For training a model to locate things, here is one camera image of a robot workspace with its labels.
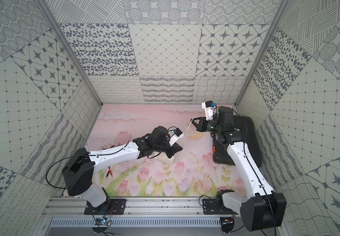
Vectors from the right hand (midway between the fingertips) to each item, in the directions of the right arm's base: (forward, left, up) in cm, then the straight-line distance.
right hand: (192, 120), depth 74 cm
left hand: (-7, +6, -13) cm, 16 cm away
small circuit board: (-41, +44, -28) cm, 66 cm away
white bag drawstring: (-5, +4, -4) cm, 7 cm away
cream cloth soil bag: (-13, +16, -15) cm, 26 cm away
